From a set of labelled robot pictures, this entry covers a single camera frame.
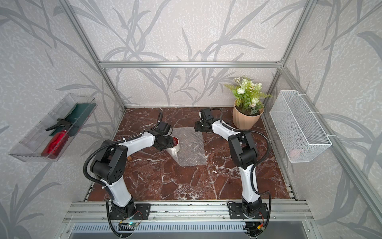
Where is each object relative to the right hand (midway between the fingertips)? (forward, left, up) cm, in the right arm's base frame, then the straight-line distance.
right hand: (197, 126), depth 101 cm
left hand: (-12, +17, -4) cm, 21 cm away
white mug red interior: (-15, +13, +1) cm, 20 cm away
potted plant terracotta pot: (0, -31, +5) cm, 31 cm away
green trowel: (-10, +60, +25) cm, 66 cm away
